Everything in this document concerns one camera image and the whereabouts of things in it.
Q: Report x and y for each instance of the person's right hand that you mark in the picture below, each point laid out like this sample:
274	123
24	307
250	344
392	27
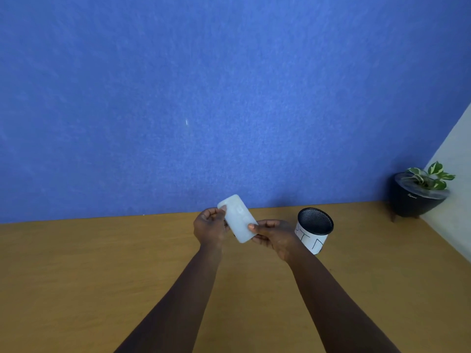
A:
277	237

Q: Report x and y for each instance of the person's left hand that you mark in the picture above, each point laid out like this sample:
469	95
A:
209	229

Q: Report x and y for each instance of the translucent plastic tray cover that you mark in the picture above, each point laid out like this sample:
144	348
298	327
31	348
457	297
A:
239	216

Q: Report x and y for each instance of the black mesh cup white label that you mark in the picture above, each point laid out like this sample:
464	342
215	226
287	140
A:
312	240

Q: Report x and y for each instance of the person's left forearm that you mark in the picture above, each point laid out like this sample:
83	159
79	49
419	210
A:
176	308

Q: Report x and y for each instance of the person's right forearm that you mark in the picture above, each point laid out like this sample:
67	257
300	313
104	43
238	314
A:
335	308

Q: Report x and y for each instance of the black plant pot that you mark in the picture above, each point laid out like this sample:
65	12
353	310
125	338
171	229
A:
410	204

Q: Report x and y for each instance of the wooden table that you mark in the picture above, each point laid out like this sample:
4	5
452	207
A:
73	283

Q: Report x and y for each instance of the green white leafy plant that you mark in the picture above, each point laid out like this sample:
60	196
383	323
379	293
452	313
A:
434	178

